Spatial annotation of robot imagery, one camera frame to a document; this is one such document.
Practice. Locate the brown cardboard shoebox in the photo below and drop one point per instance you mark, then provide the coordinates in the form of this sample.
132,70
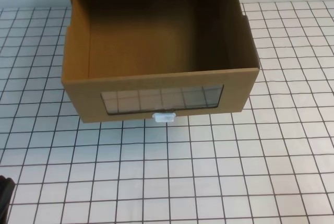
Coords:
157,59

